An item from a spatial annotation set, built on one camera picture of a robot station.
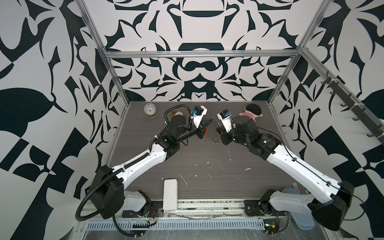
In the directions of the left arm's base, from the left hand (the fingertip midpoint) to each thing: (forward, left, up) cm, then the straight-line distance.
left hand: (213, 115), depth 69 cm
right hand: (-2, -3, -6) cm, 7 cm away
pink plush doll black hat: (+26, -34, -27) cm, 50 cm away
